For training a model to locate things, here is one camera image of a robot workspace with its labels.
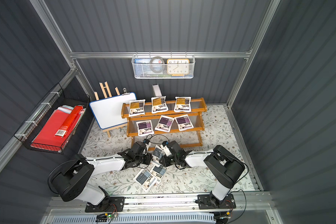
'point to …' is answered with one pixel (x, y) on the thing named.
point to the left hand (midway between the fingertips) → (153, 158)
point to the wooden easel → (104, 91)
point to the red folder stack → (59, 127)
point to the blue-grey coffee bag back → (157, 153)
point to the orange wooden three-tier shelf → (190, 138)
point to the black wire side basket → (26, 134)
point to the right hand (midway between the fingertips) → (160, 163)
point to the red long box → (69, 121)
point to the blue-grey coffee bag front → (145, 180)
